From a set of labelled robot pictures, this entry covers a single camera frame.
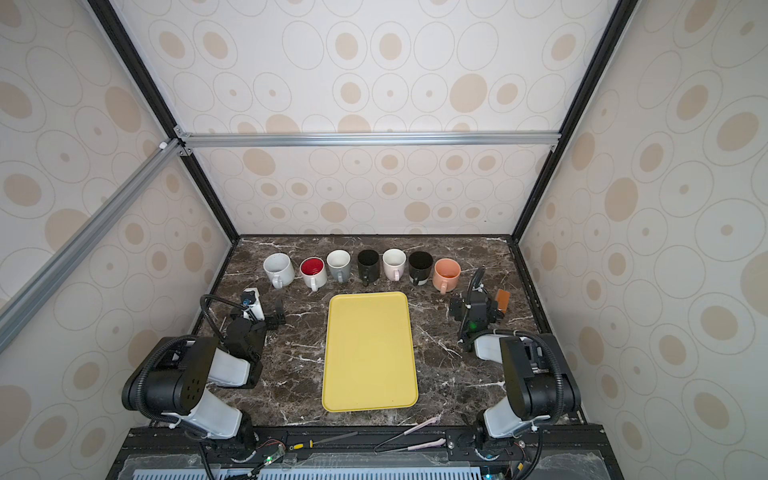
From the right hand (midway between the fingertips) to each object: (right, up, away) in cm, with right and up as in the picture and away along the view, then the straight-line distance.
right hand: (476, 296), depth 95 cm
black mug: (-35, +10, +7) cm, 37 cm away
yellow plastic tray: (-34, -17, -7) cm, 39 cm away
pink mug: (-26, +12, +9) cm, 30 cm away
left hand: (-63, +2, -6) cm, 64 cm away
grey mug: (-45, +10, +5) cm, 46 cm away
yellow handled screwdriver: (-47, -34, -21) cm, 62 cm away
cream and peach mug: (-9, +7, +5) cm, 12 cm away
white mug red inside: (-55, +7, +11) cm, 56 cm away
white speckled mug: (-65, +8, +6) cm, 66 cm away
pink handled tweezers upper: (-18, -34, -22) cm, 44 cm away
